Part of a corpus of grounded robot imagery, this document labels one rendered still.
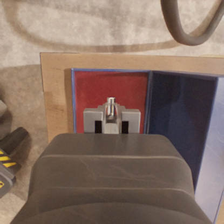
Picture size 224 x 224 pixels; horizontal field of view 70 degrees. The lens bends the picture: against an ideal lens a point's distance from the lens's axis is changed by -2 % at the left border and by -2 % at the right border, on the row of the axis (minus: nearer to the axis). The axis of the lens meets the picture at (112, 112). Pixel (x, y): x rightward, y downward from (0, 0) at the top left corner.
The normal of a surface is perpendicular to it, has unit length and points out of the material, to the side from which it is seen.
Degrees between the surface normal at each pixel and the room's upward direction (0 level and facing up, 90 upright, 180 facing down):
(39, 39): 0
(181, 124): 78
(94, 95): 0
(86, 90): 0
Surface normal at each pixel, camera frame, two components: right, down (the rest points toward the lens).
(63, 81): 0.01, 0.29
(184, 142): -0.98, 0.04
